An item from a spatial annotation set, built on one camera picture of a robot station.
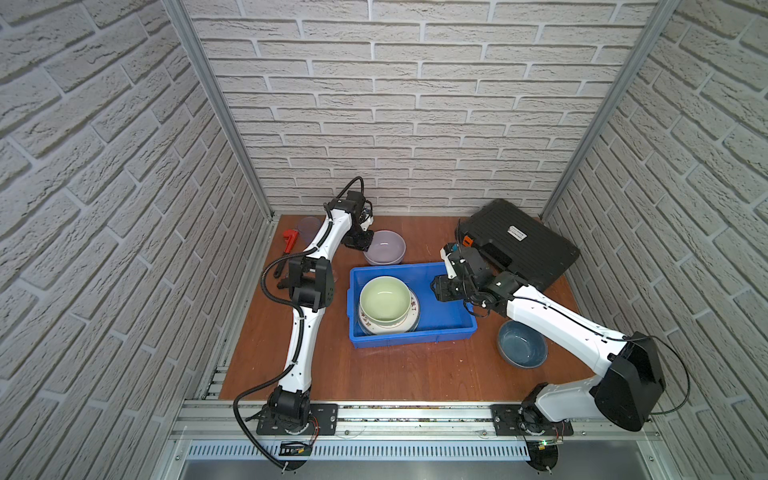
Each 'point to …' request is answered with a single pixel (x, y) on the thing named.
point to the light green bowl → (384, 300)
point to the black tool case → (534, 251)
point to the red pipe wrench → (291, 237)
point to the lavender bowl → (387, 247)
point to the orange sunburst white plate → (410, 321)
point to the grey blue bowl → (522, 345)
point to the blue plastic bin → (438, 320)
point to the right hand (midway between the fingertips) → (438, 282)
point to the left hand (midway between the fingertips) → (367, 243)
